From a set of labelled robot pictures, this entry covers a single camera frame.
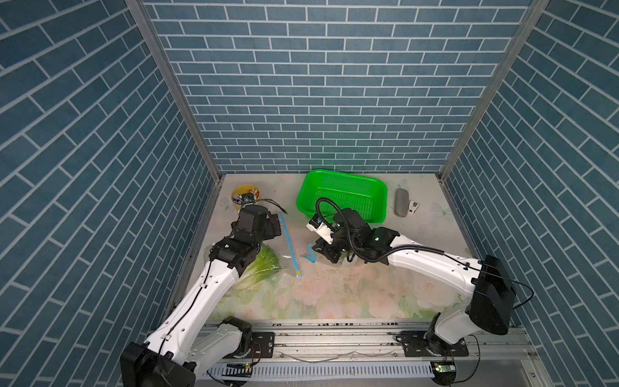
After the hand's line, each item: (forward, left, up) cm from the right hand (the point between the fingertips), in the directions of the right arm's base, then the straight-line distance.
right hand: (318, 244), depth 77 cm
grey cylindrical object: (+33, -35, -15) cm, 51 cm away
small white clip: (+32, -40, -16) cm, 54 cm away
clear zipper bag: (-6, +10, -17) cm, 20 cm away
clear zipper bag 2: (-2, -11, -18) cm, 21 cm away
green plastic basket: (+38, +2, -17) cm, 42 cm away
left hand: (+5, +16, +5) cm, 18 cm away
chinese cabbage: (-7, +19, -9) cm, 22 cm away
